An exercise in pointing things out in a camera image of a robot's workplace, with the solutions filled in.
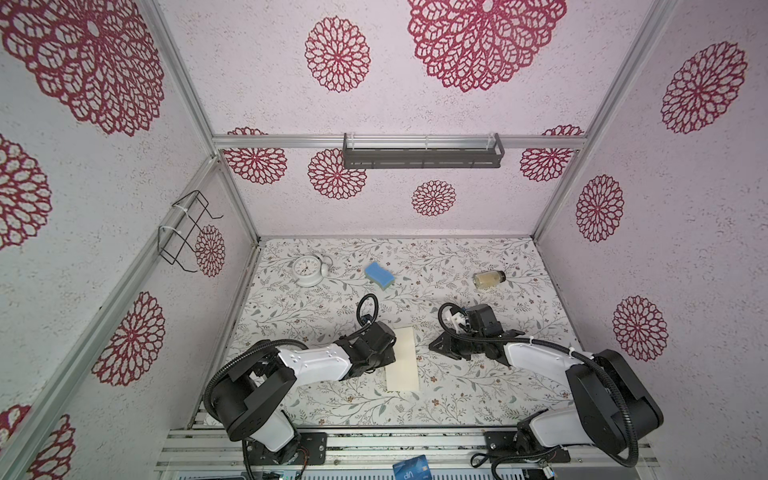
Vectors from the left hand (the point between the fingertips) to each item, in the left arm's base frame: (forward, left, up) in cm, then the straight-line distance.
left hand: (389, 356), depth 89 cm
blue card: (-28, -6, 0) cm, 29 cm away
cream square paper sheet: (-5, -4, -1) cm, 7 cm away
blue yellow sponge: (+31, +3, 0) cm, 31 cm away
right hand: (+3, -13, +5) cm, 14 cm away
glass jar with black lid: (+26, -35, +3) cm, 44 cm away
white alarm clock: (+30, +28, +3) cm, 41 cm away
